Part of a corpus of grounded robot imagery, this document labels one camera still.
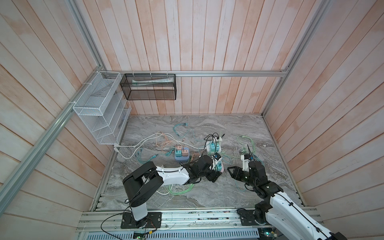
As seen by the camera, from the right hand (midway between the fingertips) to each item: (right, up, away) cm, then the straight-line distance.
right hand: (230, 168), depth 84 cm
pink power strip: (-4, -1, +3) cm, 5 cm away
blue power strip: (-27, +4, +9) cm, 29 cm away
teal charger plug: (-6, +2, 0) cm, 7 cm away
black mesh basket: (-52, +53, +20) cm, 77 cm away
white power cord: (-66, +5, +12) cm, 68 cm away
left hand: (-8, -2, +1) cm, 8 cm away
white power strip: (-8, +12, +9) cm, 16 cm away
